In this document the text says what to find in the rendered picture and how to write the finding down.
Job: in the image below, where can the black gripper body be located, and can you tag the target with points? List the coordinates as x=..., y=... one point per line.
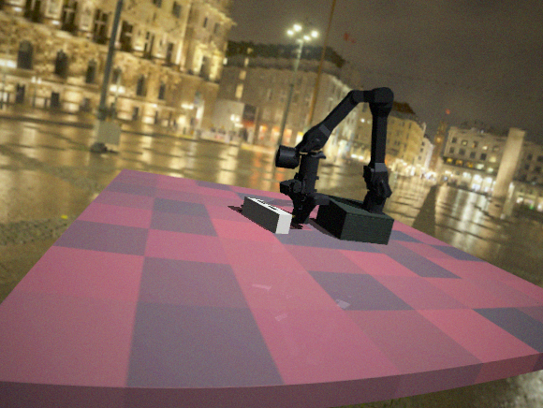
x=312, y=196

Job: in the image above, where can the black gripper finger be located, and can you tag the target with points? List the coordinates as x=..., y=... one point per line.
x=296, y=202
x=306, y=209

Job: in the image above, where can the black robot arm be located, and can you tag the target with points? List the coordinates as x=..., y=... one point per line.
x=375, y=175

